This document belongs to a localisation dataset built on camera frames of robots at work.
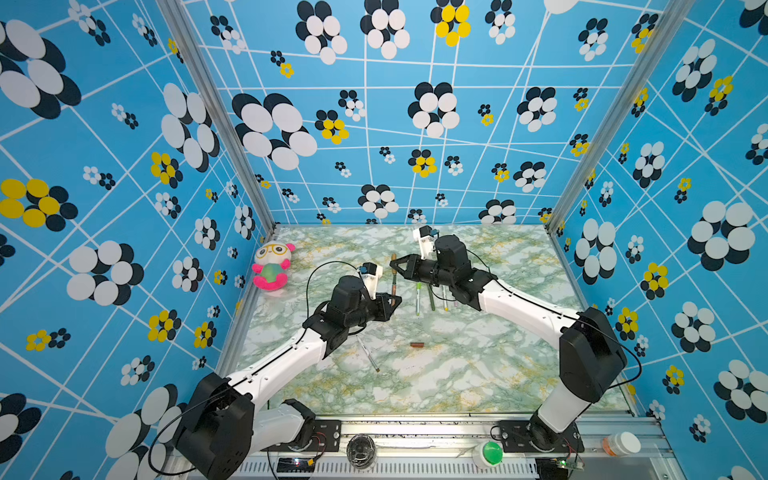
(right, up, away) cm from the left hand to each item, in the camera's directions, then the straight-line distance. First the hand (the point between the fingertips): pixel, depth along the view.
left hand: (402, 297), depth 79 cm
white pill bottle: (+49, -31, -12) cm, 59 cm away
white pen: (-11, -16, +10) cm, 22 cm away
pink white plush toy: (-44, +8, +23) cm, 51 cm away
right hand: (-3, +8, +2) cm, 9 cm away
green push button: (+19, -31, -16) cm, 39 cm away
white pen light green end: (+6, -3, +20) cm, 21 cm away
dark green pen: (+10, -3, +21) cm, 23 cm away
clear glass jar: (-9, -30, -16) cm, 35 cm away
